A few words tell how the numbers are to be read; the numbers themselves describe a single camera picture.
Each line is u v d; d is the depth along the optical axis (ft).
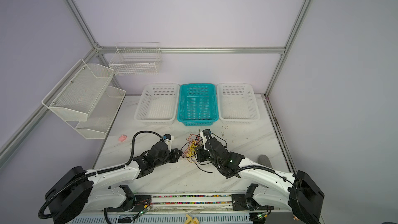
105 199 1.66
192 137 2.83
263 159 2.79
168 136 2.57
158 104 3.78
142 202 2.44
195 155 2.63
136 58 3.14
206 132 2.23
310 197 1.37
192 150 2.61
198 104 3.76
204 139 2.32
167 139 2.54
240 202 2.40
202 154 2.27
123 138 3.13
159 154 2.15
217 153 1.89
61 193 1.31
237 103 3.76
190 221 2.25
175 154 2.45
